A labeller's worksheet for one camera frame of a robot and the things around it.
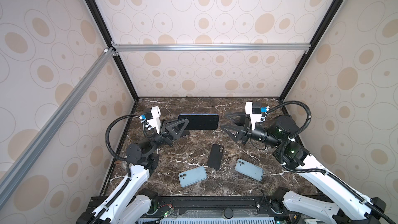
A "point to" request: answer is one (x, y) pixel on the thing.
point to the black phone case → (215, 157)
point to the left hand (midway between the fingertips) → (191, 127)
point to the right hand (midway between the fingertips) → (224, 122)
